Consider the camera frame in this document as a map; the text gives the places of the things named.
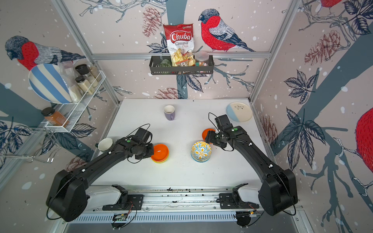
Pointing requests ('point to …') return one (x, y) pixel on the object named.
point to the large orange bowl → (161, 153)
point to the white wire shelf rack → (73, 111)
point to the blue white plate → (239, 111)
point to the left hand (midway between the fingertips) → (155, 149)
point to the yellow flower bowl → (200, 160)
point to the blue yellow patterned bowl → (201, 150)
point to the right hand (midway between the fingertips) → (209, 138)
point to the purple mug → (169, 111)
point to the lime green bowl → (160, 162)
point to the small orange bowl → (205, 131)
